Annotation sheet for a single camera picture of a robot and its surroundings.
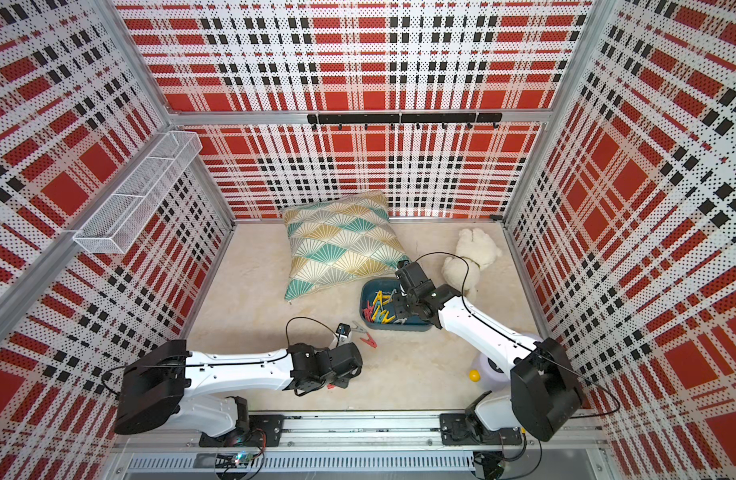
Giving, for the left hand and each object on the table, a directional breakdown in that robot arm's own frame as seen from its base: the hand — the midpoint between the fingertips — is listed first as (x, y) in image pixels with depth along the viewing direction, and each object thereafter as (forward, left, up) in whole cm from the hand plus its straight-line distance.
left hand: (347, 366), depth 82 cm
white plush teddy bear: (+37, -42, +5) cm, 56 cm away
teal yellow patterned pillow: (+35, +4, +14) cm, 37 cm away
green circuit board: (-21, +25, 0) cm, 33 cm away
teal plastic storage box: (+19, -8, -2) cm, 21 cm away
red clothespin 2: (+8, -6, -2) cm, 10 cm away
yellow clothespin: (+22, -9, 0) cm, 24 cm away
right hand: (+16, -17, +9) cm, 25 cm away
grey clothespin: (+12, -2, -1) cm, 12 cm away
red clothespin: (+17, -5, 0) cm, 18 cm away
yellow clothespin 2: (+15, -11, -2) cm, 19 cm away
